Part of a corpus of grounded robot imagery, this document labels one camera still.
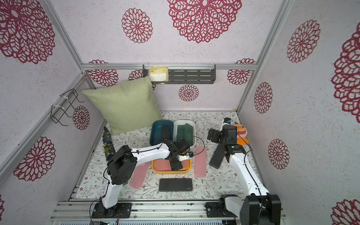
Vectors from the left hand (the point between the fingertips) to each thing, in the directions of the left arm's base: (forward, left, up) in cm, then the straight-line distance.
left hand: (175, 161), depth 90 cm
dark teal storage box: (+22, +15, -2) cm, 27 cm away
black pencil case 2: (+4, -28, 0) cm, 29 cm away
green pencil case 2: (+21, -9, 0) cm, 23 cm away
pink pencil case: (-4, +6, +4) cm, 8 cm away
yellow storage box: (-8, -4, +4) cm, 10 cm away
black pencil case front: (-14, +1, 0) cm, 14 cm away
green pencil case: (+23, -5, +1) cm, 23 cm away
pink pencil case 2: (+1, -17, -2) cm, 17 cm away
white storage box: (+30, -12, +3) cm, 32 cm away
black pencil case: (+24, +8, -2) cm, 25 cm away
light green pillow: (+28, +30, +24) cm, 48 cm away
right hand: (+12, -25, +18) cm, 33 cm away
